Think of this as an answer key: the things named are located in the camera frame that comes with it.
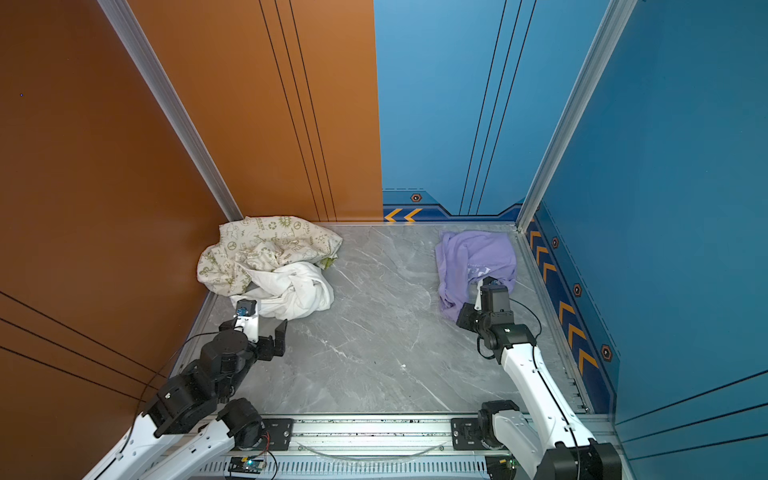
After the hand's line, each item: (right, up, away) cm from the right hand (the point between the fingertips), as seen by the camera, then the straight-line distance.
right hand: (460, 311), depth 83 cm
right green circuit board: (+7, -34, -13) cm, 37 cm away
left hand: (-49, +1, -11) cm, 51 cm away
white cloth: (-50, +5, +8) cm, 51 cm away
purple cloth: (+6, +15, +20) cm, 26 cm away
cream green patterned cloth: (-69, +20, +25) cm, 76 cm away
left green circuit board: (-54, -34, -13) cm, 65 cm away
